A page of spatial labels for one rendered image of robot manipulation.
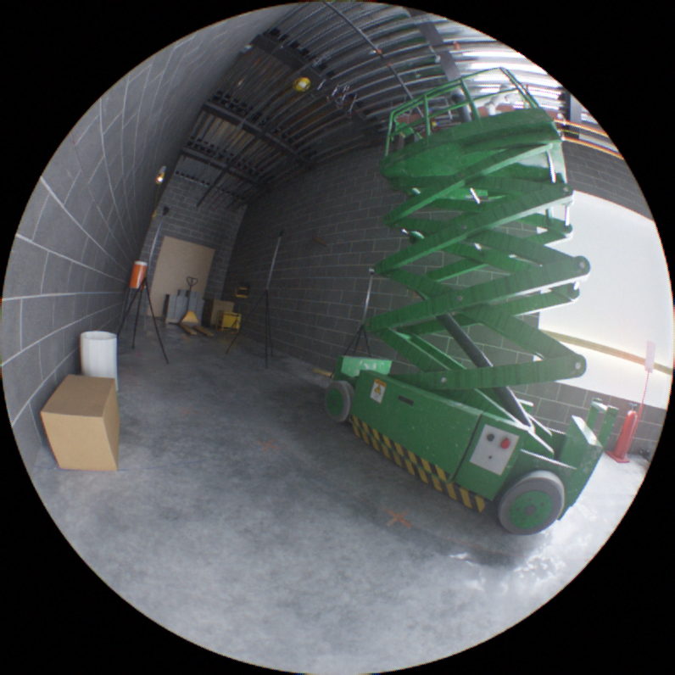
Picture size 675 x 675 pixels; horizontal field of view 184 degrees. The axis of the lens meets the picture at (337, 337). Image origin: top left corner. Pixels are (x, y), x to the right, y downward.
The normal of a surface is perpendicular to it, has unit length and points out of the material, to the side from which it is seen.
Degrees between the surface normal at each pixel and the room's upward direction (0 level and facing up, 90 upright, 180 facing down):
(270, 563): 0
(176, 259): 90
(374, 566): 0
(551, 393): 90
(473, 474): 90
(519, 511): 90
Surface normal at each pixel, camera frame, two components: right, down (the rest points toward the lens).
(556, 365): -0.80, -0.12
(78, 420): 0.74, 0.19
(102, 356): 0.94, 0.20
